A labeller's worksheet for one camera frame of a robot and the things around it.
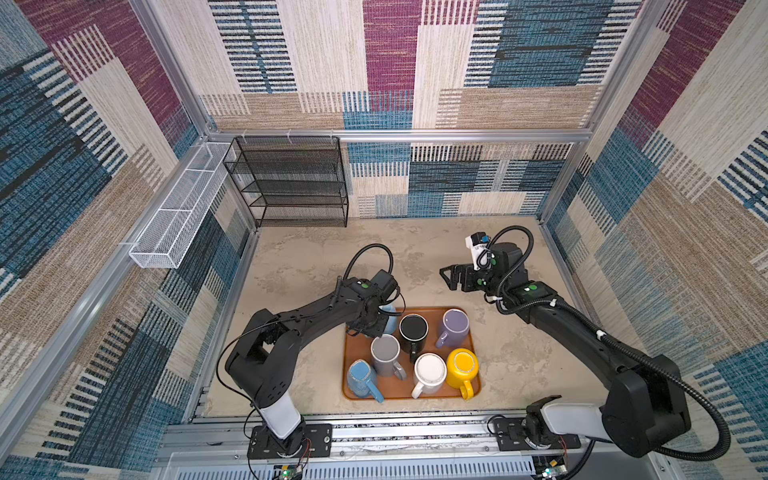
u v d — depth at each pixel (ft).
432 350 2.81
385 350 2.51
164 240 2.31
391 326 2.84
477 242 2.42
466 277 2.39
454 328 2.73
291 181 3.65
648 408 1.33
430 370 2.54
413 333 2.64
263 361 1.48
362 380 2.40
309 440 2.39
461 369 2.46
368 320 2.44
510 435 2.40
